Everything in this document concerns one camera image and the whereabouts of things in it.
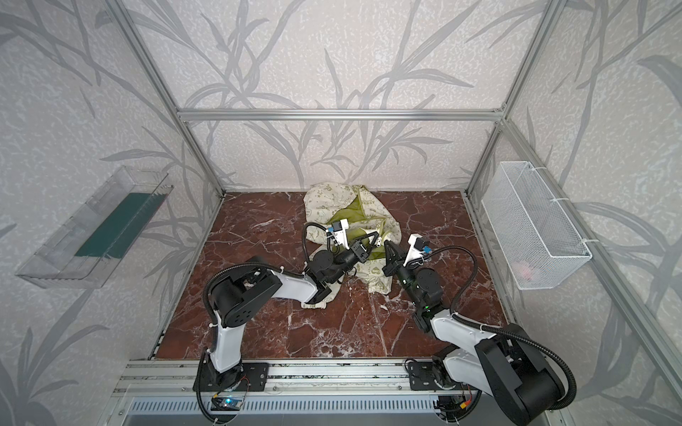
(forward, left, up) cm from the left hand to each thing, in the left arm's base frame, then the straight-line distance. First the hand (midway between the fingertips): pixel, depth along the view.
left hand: (381, 229), depth 79 cm
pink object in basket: (-13, -40, -2) cm, 42 cm away
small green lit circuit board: (-42, +42, -23) cm, 64 cm away
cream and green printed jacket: (+21, +15, -21) cm, 33 cm away
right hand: (-1, -2, -1) cm, 3 cm away
